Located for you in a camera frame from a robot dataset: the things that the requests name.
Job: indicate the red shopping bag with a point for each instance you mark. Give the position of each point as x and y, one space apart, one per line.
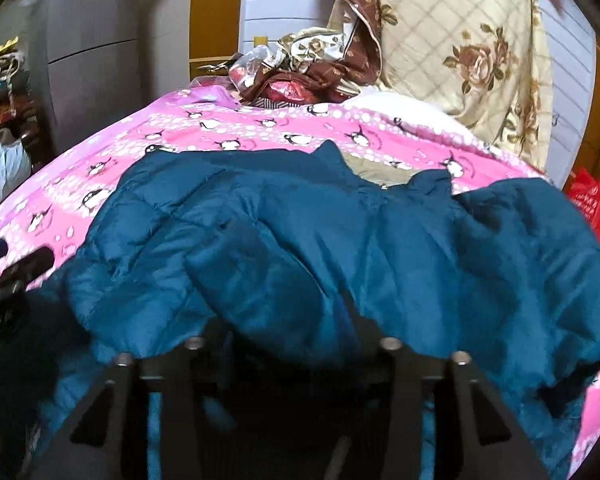
592 195

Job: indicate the cream floral quilt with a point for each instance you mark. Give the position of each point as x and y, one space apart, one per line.
455 10

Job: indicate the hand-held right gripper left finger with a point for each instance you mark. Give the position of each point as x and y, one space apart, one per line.
180 365

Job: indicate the pink penguin print blanket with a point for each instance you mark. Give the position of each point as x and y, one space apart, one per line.
180 125

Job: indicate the red patterned cloth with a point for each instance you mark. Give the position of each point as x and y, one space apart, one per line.
287 91

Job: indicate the white pillow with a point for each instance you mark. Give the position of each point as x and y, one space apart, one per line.
410 105

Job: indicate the pile of clothes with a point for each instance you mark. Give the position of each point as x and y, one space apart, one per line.
0 95

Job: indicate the brown floral quilt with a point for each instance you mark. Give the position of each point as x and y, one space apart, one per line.
360 20

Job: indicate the blue puffer jacket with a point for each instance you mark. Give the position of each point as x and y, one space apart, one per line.
330 240

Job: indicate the grey wardrobe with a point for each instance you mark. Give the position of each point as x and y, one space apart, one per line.
90 60

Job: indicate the brown wooden door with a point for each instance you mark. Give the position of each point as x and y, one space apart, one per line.
215 10

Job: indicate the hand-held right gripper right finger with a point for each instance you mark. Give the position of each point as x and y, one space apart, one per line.
405 365

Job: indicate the clear plastic bag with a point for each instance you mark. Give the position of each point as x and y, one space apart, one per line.
252 62

